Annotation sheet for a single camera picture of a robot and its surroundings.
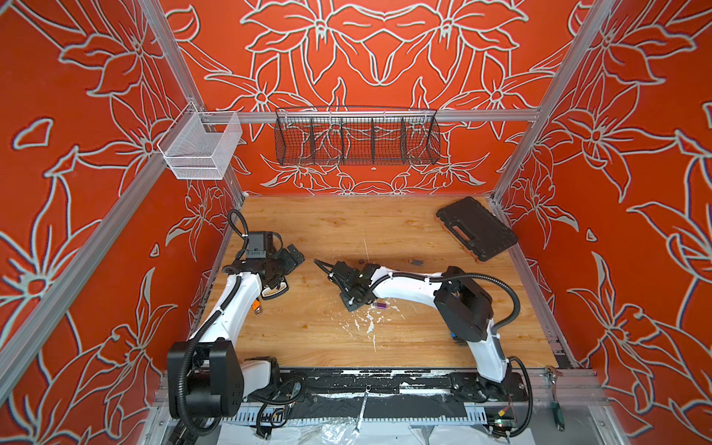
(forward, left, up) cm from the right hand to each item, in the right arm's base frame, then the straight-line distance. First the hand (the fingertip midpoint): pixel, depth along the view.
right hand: (350, 296), depth 90 cm
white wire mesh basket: (+42, +54, +31) cm, 75 cm away
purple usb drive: (-3, -10, 0) cm, 11 cm away
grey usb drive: (+14, -24, -1) cm, 28 cm away
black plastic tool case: (+25, -49, +3) cm, 55 cm away
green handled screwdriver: (-30, -54, 0) cm, 62 cm away
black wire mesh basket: (+47, -1, +30) cm, 56 cm away
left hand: (+7, +18, +11) cm, 22 cm away
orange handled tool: (-5, +30, +1) cm, 31 cm away
